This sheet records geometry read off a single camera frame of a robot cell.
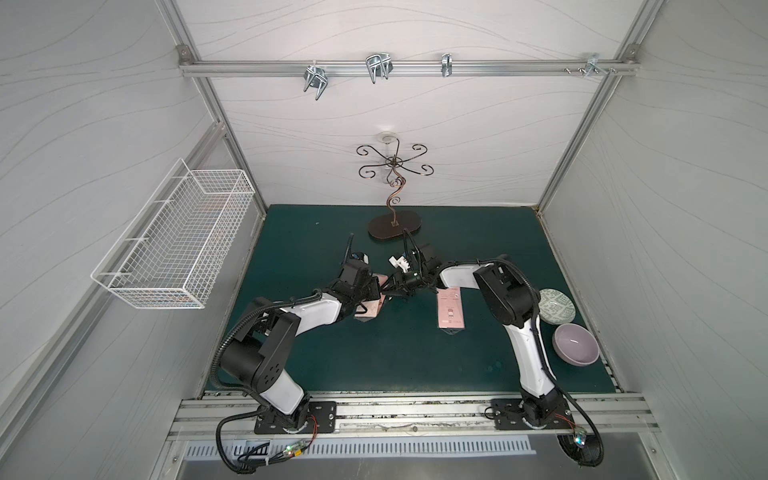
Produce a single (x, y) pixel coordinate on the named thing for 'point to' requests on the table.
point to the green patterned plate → (556, 307)
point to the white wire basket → (183, 240)
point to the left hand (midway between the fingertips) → (380, 285)
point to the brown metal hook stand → (394, 223)
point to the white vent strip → (288, 449)
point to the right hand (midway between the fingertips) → (380, 290)
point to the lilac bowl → (574, 345)
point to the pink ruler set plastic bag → (368, 309)
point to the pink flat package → (450, 309)
